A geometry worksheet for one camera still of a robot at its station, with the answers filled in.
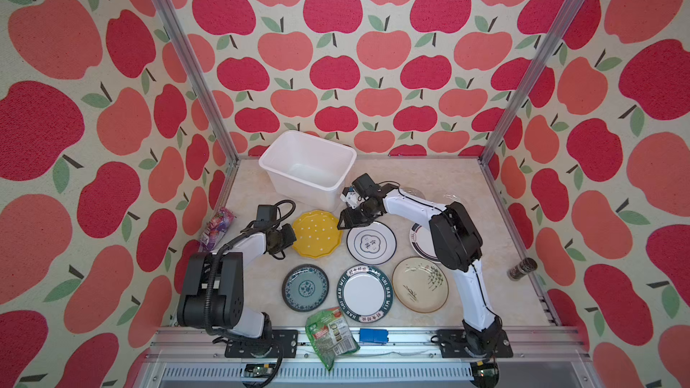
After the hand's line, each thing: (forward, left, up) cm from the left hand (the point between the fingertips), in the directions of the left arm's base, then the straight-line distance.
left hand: (295, 240), depth 94 cm
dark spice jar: (-13, -72, +9) cm, 74 cm away
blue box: (-30, -26, -2) cm, 39 cm away
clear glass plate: (+22, -46, +1) cm, 51 cm away
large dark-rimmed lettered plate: (-18, -24, 0) cm, 30 cm away
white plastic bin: (+33, -2, +1) cm, 33 cm away
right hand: (+4, -18, +1) cm, 18 cm away
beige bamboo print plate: (-16, -42, 0) cm, 45 cm away
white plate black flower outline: (-1, -27, 0) cm, 27 cm away
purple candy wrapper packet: (+3, +28, +3) cm, 28 cm away
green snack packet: (-30, -13, 0) cm, 32 cm away
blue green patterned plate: (-16, -5, -2) cm, 17 cm away
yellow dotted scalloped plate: (+2, -8, 0) cm, 8 cm away
